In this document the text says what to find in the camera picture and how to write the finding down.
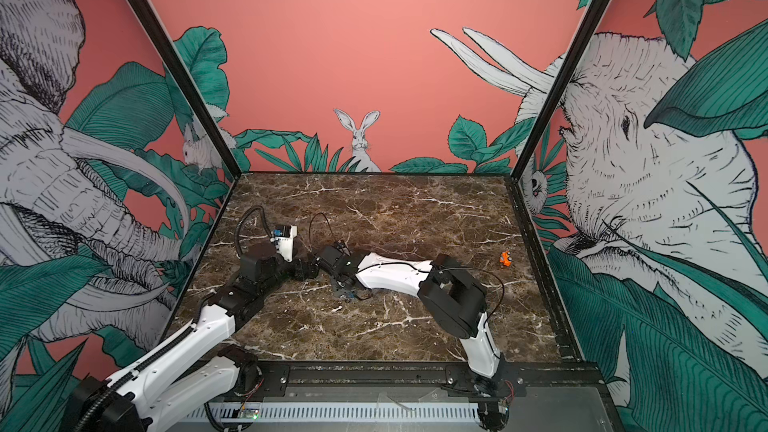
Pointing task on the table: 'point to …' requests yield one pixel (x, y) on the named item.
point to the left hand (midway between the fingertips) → (313, 247)
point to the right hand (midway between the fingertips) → (339, 283)
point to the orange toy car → (505, 259)
